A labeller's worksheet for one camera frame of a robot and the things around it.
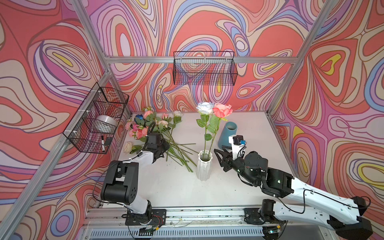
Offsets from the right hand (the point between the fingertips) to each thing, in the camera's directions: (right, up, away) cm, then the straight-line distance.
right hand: (218, 153), depth 65 cm
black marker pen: (-55, +3, +7) cm, 56 cm away
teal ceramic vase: (+9, +10, +19) cm, 23 cm away
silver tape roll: (-53, +13, +6) cm, 55 cm away
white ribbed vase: (-6, -6, +6) cm, 10 cm away
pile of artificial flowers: (-42, +15, +37) cm, 58 cm away
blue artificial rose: (-49, +19, +40) cm, 66 cm away
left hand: (-26, +1, +30) cm, 40 cm away
